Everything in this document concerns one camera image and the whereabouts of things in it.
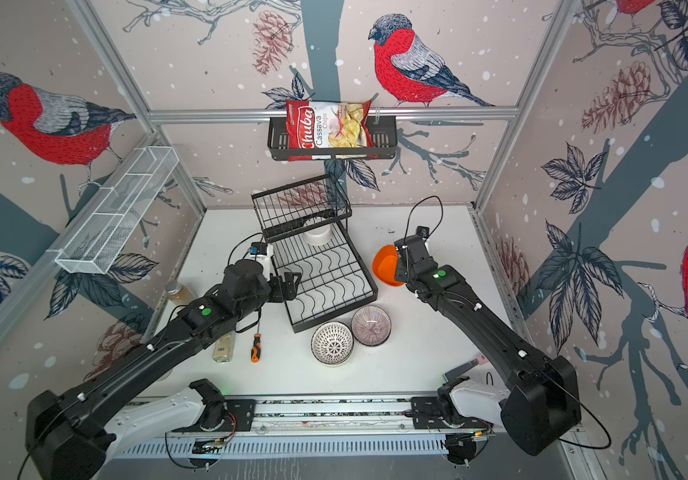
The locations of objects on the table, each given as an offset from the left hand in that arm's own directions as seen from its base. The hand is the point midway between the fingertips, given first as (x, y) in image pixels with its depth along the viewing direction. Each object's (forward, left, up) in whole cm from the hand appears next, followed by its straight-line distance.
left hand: (287, 275), depth 76 cm
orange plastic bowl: (+8, -27, -8) cm, 29 cm away
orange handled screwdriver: (-11, +11, -20) cm, 26 cm away
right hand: (+5, -31, -4) cm, 32 cm away
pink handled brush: (-16, -52, -19) cm, 58 cm away
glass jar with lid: (+2, +35, -14) cm, 38 cm away
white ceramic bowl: (+25, -5, -15) cm, 30 cm away
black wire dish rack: (+37, +3, -19) cm, 42 cm away
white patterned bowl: (-11, -11, -17) cm, 24 cm away
